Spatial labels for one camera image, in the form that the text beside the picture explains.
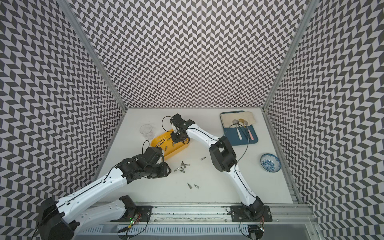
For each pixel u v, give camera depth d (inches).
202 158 35.9
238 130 41.2
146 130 37.5
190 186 32.4
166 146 37.9
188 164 35.4
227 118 43.8
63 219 15.7
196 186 32.5
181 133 28.4
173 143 38.9
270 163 35.0
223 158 23.2
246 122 42.8
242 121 43.5
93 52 34.9
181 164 35.2
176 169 34.0
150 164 23.5
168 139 39.0
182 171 34.7
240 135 40.2
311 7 26.3
